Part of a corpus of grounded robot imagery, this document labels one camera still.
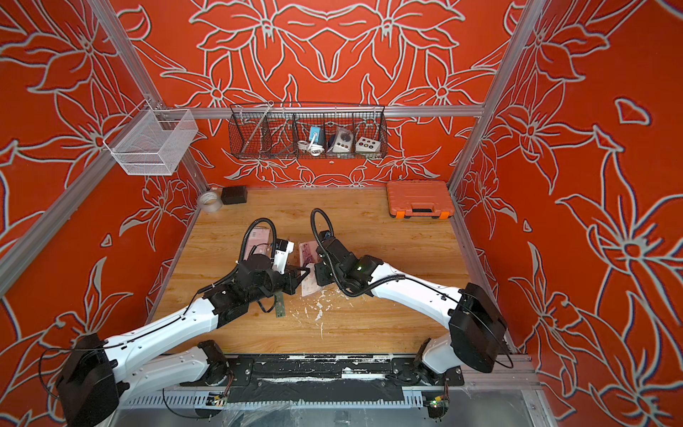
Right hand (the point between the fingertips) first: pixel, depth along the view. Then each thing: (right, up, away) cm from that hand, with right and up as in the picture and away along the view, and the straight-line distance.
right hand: (313, 268), depth 79 cm
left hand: (-1, 0, -3) cm, 3 cm away
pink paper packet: (-1, +4, -2) cm, 5 cm away
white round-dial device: (+9, +42, +11) cm, 44 cm away
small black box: (-37, +25, +32) cm, 55 cm away
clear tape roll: (-49, +22, +35) cm, 64 cm away
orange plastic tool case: (+42, +23, +31) cm, 57 cm away
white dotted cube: (+18, +42, +15) cm, 48 cm away
